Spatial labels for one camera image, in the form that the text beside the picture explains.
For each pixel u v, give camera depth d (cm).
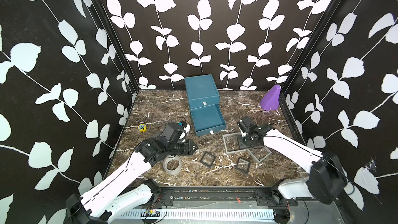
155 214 72
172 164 84
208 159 87
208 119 101
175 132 54
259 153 89
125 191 45
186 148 63
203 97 86
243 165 85
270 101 103
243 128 68
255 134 60
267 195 75
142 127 98
